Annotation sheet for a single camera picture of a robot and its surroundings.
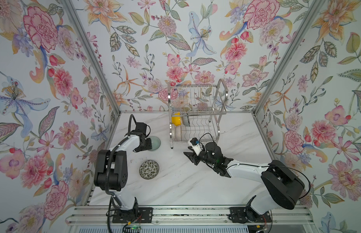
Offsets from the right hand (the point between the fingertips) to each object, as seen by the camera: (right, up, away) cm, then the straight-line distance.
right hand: (186, 149), depth 85 cm
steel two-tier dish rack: (+10, +27, +44) cm, 52 cm away
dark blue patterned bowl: (0, +17, +13) cm, 21 cm away
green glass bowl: (-20, +2, +14) cm, 25 cm away
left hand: (-24, 0, +11) cm, 27 cm away
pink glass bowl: (-5, +8, +6) cm, 11 cm away
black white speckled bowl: (-23, -14, +5) cm, 27 cm away
